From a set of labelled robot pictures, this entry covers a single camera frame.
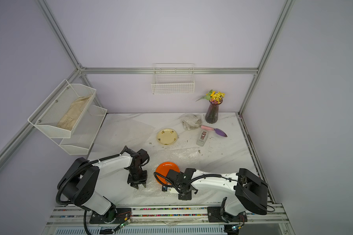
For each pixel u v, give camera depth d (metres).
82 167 0.45
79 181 0.45
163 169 0.88
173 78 0.96
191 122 1.11
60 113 0.80
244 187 0.42
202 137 1.01
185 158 0.95
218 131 1.09
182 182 0.62
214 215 0.73
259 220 0.73
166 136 1.05
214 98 0.97
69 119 0.77
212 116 1.11
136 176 0.73
